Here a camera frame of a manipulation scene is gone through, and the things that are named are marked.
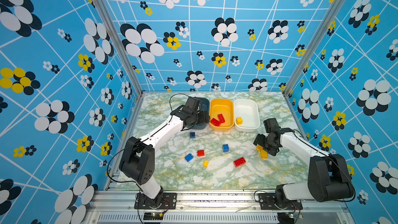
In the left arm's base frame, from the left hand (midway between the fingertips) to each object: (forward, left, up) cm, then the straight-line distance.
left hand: (206, 117), depth 87 cm
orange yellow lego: (-16, -28, -6) cm, 33 cm away
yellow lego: (+5, -22, -11) cm, 25 cm away
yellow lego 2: (-17, -33, -13) cm, 39 cm away
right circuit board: (-46, -36, -14) cm, 60 cm away
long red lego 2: (+8, -10, -12) cm, 18 cm away
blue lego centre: (-13, -11, -12) cm, 21 cm away
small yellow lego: (-21, 0, -14) cm, 26 cm away
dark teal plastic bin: (+18, +1, -12) cm, 22 cm away
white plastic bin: (+19, -31, -16) cm, 40 cm away
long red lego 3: (-21, -18, -14) cm, 31 cm away
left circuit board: (-45, +25, -18) cm, 54 cm away
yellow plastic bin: (+13, -11, -12) cm, 21 cm away
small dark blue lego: (-3, +8, -15) cm, 17 cm away
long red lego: (+6, -7, -14) cm, 16 cm away
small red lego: (-15, +3, -16) cm, 22 cm away
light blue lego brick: (-17, +10, -16) cm, 26 cm away
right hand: (-11, -32, -13) cm, 37 cm away
